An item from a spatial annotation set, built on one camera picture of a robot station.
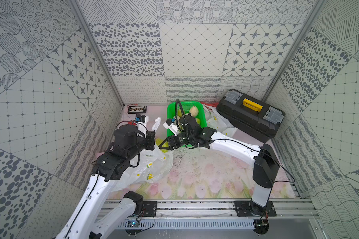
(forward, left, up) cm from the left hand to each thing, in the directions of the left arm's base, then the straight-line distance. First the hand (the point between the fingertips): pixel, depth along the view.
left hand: (158, 132), depth 66 cm
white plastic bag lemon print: (-8, +4, -17) cm, 19 cm away
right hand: (-1, -1, -11) cm, 11 cm away
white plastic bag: (+29, -34, -27) cm, 52 cm away
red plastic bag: (+51, -32, -31) cm, 68 cm away
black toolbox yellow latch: (+24, -55, -17) cm, 62 cm away
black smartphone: (+42, +28, -29) cm, 59 cm away
